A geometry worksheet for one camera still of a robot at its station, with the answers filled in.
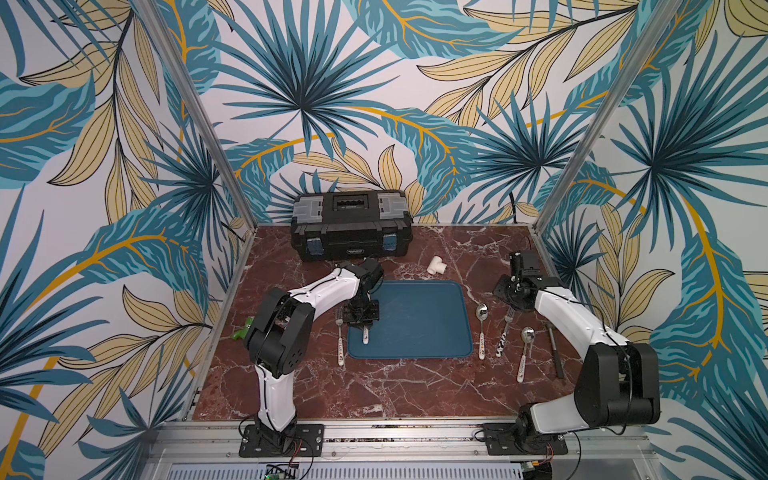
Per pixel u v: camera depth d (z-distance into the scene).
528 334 0.90
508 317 0.96
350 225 0.97
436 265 1.04
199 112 0.84
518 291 0.65
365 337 0.88
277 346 0.49
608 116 0.86
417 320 0.94
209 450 0.73
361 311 0.82
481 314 0.95
